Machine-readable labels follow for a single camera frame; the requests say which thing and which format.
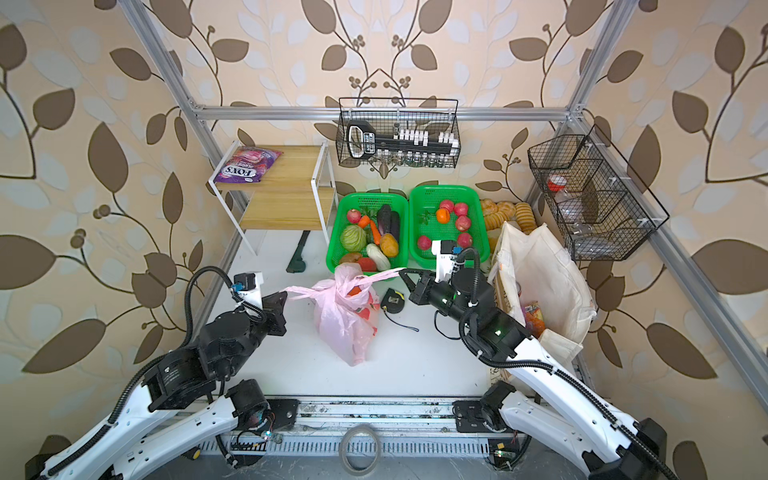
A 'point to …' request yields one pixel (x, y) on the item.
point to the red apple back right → (461, 209)
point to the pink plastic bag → (346, 309)
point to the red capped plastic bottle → (557, 183)
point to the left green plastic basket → (337, 209)
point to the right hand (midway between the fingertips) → (401, 274)
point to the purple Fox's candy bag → (248, 165)
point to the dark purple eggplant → (388, 221)
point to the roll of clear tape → (362, 428)
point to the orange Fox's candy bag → (534, 319)
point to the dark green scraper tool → (297, 264)
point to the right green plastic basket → (425, 202)
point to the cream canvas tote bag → (532, 267)
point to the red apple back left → (447, 204)
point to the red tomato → (367, 264)
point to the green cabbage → (353, 238)
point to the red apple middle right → (462, 223)
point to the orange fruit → (443, 216)
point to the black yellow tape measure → (393, 302)
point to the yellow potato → (389, 245)
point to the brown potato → (351, 258)
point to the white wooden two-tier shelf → (276, 188)
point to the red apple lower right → (465, 240)
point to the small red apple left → (424, 243)
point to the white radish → (380, 260)
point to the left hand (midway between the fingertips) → (288, 294)
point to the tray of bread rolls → (518, 214)
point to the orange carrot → (364, 221)
